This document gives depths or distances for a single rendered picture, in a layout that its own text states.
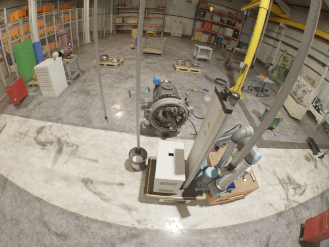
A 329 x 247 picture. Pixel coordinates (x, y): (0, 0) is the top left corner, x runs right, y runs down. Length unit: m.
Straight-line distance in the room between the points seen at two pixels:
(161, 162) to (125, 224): 1.17
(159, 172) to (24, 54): 7.74
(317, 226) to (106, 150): 4.64
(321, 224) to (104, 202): 4.10
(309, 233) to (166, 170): 3.34
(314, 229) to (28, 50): 11.28
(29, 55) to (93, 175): 6.99
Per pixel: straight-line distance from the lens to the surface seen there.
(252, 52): 5.39
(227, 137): 1.73
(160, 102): 2.41
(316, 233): 3.66
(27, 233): 3.11
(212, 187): 1.58
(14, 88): 5.88
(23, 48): 8.09
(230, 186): 2.28
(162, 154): 1.76
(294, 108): 7.22
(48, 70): 4.83
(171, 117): 2.57
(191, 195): 2.16
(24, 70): 8.09
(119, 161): 2.69
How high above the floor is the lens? 2.29
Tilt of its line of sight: 43 degrees down
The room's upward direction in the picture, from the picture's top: 9 degrees clockwise
